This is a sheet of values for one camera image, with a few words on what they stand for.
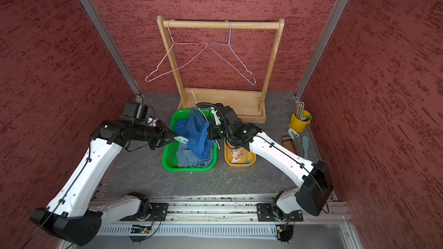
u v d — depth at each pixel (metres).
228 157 0.89
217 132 0.65
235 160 0.89
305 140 0.98
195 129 0.88
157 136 0.60
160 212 0.73
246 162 0.89
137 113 0.54
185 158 0.82
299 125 0.98
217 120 0.60
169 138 0.67
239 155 0.90
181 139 0.69
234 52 0.98
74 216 0.37
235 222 0.74
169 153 0.84
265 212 0.74
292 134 0.98
